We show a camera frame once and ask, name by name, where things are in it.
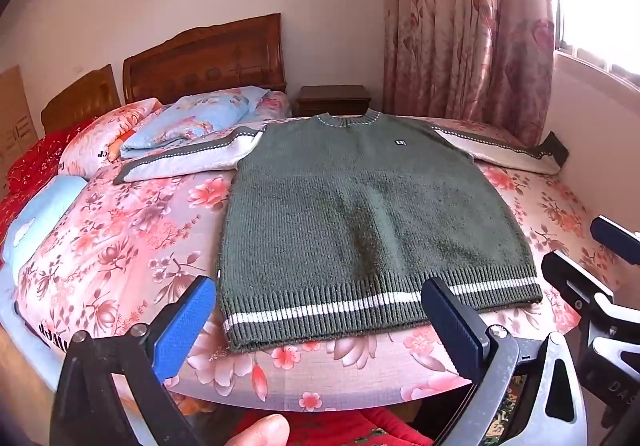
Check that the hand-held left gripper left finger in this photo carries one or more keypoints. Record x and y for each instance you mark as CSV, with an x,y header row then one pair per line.
x,y
182,326

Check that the red patterned blanket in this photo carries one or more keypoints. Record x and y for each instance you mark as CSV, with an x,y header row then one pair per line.
x,y
35,161

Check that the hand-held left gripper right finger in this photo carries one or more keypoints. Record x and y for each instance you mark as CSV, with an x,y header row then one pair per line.
x,y
450,321

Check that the floral bed sheet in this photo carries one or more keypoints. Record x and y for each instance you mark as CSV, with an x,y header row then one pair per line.
x,y
125,236

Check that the person's left hand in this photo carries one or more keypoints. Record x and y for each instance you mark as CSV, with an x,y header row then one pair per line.
x,y
260,432

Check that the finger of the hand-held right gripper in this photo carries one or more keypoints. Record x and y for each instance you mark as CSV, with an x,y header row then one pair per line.
x,y
570,276
607,229

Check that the dark wooden nightstand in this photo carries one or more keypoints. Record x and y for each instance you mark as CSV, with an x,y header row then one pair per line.
x,y
334,100

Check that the person's red clothing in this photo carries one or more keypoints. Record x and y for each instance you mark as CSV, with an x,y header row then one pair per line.
x,y
350,431

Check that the small wooden headboard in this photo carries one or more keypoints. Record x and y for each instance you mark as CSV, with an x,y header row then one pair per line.
x,y
82,101

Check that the window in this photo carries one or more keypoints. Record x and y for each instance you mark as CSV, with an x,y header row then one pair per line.
x,y
600,1

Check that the orange floral pillow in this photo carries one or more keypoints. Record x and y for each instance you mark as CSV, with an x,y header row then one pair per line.
x,y
95,141

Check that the green knit sweater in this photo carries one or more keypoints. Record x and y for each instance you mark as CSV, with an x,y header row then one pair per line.
x,y
350,206

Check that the large carved wooden headboard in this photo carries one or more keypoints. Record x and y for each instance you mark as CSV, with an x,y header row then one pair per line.
x,y
205,61

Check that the folded blue floral quilt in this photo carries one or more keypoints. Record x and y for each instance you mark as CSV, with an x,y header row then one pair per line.
x,y
195,119

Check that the pink floral curtain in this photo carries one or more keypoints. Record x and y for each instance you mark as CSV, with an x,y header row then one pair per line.
x,y
460,26

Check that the cardboard box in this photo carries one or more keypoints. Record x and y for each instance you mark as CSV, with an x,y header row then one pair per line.
x,y
15,116

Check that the light blue cloth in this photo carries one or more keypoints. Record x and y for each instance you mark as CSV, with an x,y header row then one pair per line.
x,y
40,216

